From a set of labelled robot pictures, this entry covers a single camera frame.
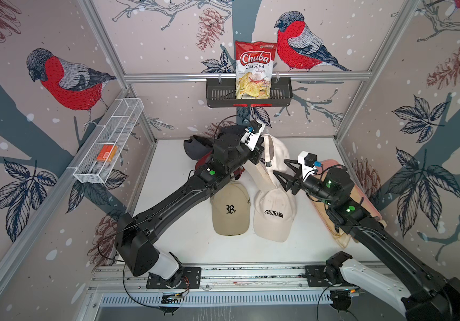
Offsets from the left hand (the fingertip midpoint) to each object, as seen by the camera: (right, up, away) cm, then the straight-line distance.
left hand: (268, 132), depth 66 cm
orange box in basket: (-59, -7, +5) cm, 60 cm away
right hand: (+5, -11, +3) cm, 13 cm away
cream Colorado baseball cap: (+6, -33, +19) cm, 38 cm away
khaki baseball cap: (-13, -31, +19) cm, 38 cm away
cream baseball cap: (+3, -7, +1) cm, 8 cm away
